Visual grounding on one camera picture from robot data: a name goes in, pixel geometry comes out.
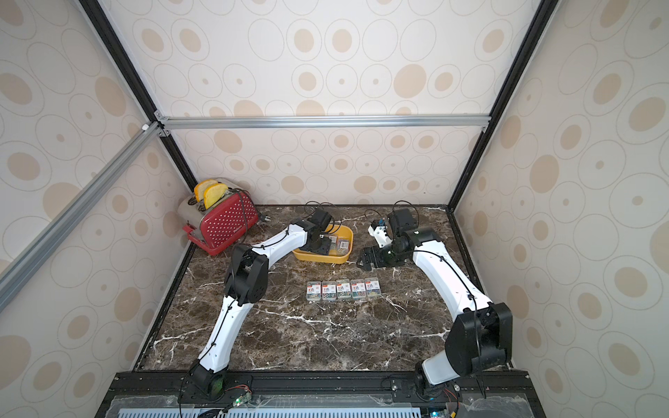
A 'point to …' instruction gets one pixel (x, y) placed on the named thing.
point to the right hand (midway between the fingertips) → (368, 264)
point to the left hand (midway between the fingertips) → (326, 245)
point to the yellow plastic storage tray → (342, 232)
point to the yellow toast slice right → (212, 192)
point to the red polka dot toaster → (211, 228)
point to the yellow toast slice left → (200, 188)
